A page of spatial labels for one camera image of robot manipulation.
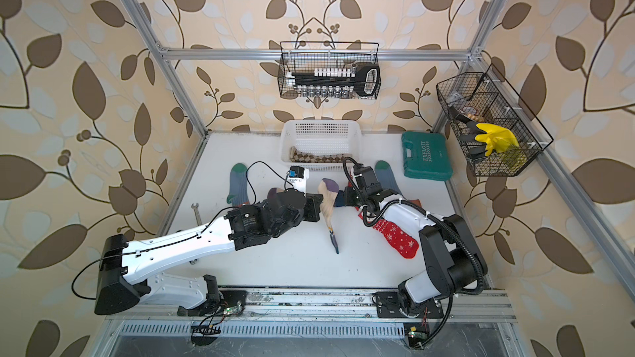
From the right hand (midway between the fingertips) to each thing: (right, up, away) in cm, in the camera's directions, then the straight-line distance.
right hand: (347, 194), depth 92 cm
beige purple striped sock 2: (-7, +5, -18) cm, 20 cm away
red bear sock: (+19, -16, -6) cm, 26 cm away
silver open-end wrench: (-60, -6, +4) cm, 60 cm away
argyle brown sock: (-4, +14, +17) cm, 22 cm away
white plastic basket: (-11, +20, +24) cm, 33 cm away
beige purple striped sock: (-30, 0, +6) cm, 31 cm away
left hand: (-9, +3, -22) cm, 24 cm away
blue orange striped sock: (-44, -1, +7) cm, 44 cm away
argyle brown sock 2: (-21, +14, +17) cm, 31 cm away
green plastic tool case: (+35, +15, +13) cm, 40 cm away
